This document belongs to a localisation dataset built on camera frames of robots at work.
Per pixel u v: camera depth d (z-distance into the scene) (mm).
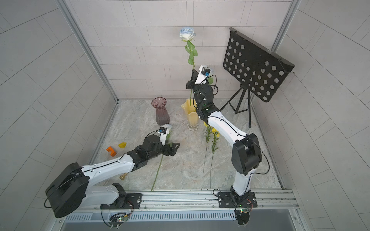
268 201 714
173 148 723
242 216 681
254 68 718
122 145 891
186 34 609
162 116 1020
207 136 933
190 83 665
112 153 860
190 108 902
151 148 621
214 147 888
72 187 402
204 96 570
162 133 708
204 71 605
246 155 462
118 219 658
